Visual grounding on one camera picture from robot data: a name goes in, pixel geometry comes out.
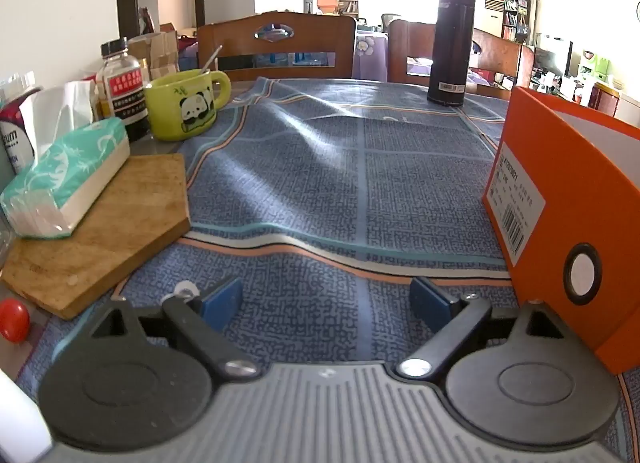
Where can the black thermos bottle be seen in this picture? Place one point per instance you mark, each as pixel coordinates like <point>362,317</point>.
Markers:
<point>450,43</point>

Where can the glass bottle with black cap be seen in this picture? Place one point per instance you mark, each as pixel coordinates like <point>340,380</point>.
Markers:
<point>122,88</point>

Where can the small red tomato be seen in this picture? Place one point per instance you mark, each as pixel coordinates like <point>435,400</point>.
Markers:
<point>12,320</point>

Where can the teal tissue box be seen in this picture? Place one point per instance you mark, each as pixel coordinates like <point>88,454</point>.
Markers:
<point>75,163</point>

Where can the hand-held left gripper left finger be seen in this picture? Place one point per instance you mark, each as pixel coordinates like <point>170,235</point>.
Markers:
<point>222,304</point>

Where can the wooden chair with oval cutout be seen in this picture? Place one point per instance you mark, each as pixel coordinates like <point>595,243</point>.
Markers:
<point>225,43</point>

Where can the white supplement bottle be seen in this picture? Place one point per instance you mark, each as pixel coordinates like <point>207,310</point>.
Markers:
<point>12,143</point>

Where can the dark bookshelf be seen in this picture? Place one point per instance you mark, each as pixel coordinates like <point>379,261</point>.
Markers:
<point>510,18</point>

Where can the purple floral cloth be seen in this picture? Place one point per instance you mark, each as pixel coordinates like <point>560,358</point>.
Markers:
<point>370,55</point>

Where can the standing air conditioner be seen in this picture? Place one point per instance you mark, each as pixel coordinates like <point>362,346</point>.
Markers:
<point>494,18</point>

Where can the metal spoon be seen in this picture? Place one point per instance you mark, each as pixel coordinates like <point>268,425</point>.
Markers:
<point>212,59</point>

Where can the white object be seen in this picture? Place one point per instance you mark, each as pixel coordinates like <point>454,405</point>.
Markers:
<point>17,413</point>

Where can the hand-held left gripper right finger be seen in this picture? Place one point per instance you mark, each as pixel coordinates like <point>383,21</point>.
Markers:
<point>427,300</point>

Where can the orange cardboard box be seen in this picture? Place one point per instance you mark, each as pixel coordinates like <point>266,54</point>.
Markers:
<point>575,183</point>

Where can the brown cardboard box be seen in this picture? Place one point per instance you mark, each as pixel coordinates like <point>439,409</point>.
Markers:
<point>160,50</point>

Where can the green panda mug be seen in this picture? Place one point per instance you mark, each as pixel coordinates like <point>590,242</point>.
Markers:
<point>185,108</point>

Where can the wooden cutting board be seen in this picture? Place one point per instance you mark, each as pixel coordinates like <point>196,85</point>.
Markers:
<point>125,223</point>

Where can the blue patterned tablecloth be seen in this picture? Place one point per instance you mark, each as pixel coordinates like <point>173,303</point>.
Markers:
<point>350,168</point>

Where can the black monitor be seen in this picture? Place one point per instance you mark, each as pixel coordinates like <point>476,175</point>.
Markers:
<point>552,55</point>

